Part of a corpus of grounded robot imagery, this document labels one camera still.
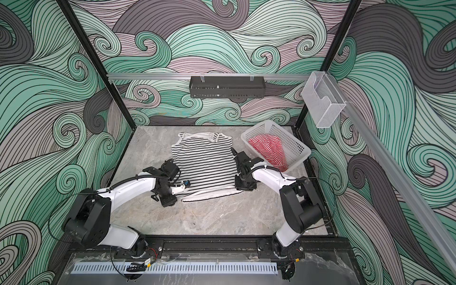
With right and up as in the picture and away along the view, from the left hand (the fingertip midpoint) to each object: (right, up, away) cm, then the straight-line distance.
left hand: (170, 197), depth 85 cm
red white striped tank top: (+55, +24, +18) cm, 63 cm away
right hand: (+34, +3, +2) cm, 34 cm away
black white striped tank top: (+17, +16, +17) cm, 29 cm away
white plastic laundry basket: (+69, +21, +18) cm, 75 cm away
